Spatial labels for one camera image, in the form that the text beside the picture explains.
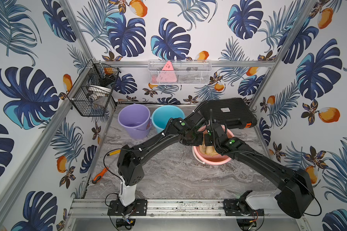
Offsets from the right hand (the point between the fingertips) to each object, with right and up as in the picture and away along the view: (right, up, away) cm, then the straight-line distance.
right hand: (209, 134), depth 84 cm
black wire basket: (-68, +24, 0) cm, 73 cm away
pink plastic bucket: (-5, -11, -15) cm, 19 cm away
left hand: (-6, -7, -1) cm, 9 cm away
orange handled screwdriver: (-64, -24, -1) cm, 68 cm away
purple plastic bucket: (-44, +9, +7) cm, 46 cm away
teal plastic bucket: (-29, +12, +14) cm, 34 cm away
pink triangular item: (-25, +37, +6) cm, 45 cm away
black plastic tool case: (+25, +14, +26) cm, 39 cm away
